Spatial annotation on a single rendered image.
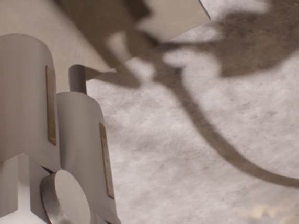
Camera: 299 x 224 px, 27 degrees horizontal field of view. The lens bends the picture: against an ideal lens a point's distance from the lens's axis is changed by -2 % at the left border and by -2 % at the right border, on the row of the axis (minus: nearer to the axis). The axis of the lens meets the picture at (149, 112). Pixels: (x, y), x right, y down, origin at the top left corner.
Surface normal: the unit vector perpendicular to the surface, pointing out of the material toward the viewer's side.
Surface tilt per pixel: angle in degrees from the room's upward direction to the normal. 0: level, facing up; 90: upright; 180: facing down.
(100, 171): 90
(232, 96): 0
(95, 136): 90
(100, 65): 0
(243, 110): 0
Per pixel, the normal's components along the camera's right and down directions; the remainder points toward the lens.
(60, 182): 0.87, -0.41
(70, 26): 0.14, 0.72
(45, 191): -0.45, -0.48
